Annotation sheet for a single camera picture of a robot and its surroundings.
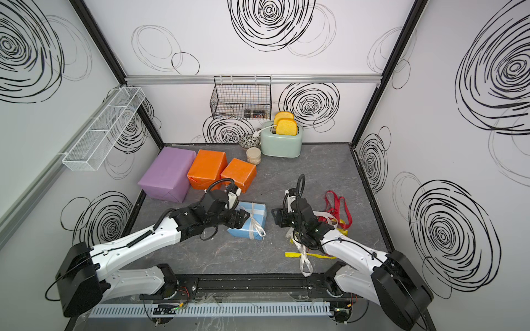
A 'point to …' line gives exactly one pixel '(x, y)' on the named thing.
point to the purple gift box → (168, 176)
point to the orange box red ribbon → (206, 169)
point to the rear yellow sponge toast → (282, 114)
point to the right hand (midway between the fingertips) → (276, 211)
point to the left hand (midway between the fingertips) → (242, 212)
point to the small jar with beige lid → (253, 155)
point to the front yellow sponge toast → (286, 127)
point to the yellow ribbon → (297, 254)
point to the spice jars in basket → (257, 114)
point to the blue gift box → (261, 218)
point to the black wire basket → (233, 94)
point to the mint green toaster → (279, 145)
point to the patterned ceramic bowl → (248, 141)
